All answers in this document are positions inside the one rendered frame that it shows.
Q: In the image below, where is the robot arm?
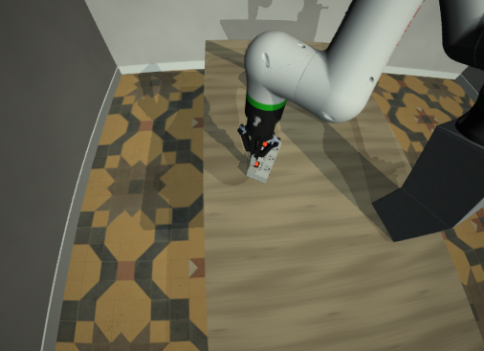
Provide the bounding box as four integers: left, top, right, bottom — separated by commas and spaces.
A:
244, 0, 484, 146

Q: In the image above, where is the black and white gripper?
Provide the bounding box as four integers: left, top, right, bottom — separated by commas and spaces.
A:
237, 120, 280, 166

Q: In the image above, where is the white power strip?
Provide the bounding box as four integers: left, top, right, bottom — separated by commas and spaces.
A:
247, 140, 282, 184

